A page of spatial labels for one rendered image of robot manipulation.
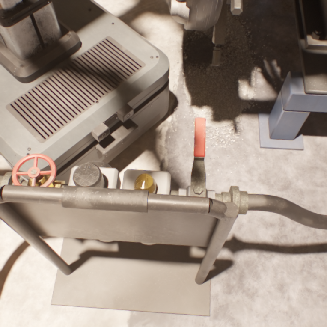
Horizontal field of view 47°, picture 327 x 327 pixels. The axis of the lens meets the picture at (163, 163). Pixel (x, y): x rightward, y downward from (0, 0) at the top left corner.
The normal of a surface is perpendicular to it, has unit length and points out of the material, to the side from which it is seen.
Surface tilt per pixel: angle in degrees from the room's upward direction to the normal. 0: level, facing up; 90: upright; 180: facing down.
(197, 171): 0
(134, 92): 45
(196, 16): 114
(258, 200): 15
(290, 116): 90
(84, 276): 0
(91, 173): 0
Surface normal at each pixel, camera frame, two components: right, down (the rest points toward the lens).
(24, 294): 0.00, -0.46
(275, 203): 0.29, -0.18
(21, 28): 0.71, 0.62
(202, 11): -0.08, 0.99
